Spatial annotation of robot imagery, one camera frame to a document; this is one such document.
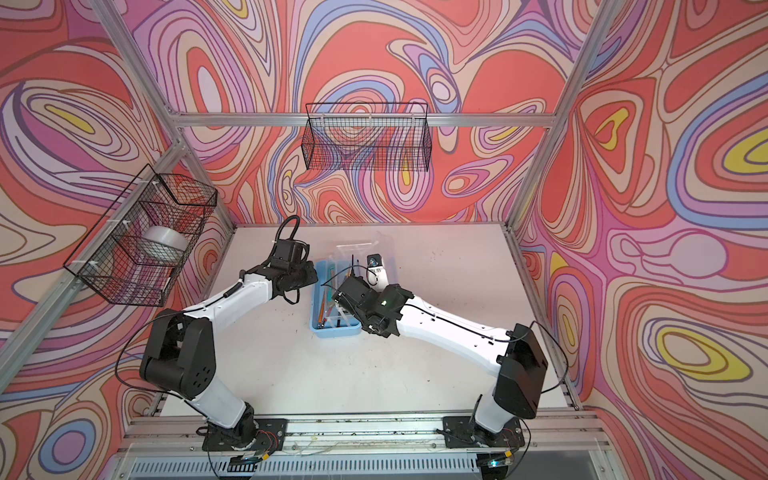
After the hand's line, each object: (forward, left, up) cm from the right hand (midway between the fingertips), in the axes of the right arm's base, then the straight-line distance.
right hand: (389, 296), depth 78 cm
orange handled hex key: (+7, +21, -17) cm, 28 cm away
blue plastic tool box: (+3, +20, -18) cm, 27 cm away
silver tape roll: (+11, +55, +14) cm, 58 cm away
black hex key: (+2, +16, -18) cm, 24 cm away
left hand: (+15, +22, -7) cm, 28 cm away
